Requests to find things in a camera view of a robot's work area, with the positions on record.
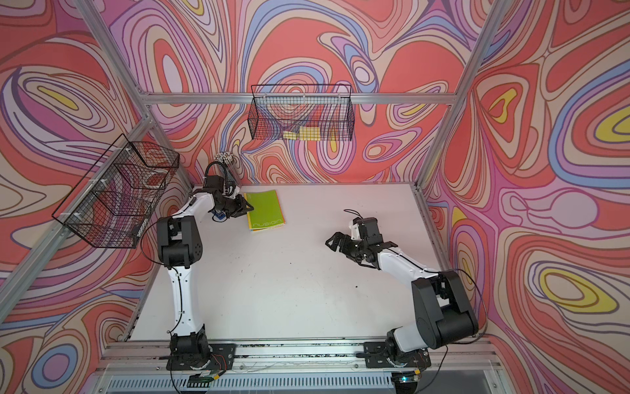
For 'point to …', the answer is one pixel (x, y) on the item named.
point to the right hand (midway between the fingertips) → (335, 252)
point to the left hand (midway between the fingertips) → (253, 208)
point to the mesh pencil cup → (225, 157)
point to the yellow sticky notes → (306, 133)
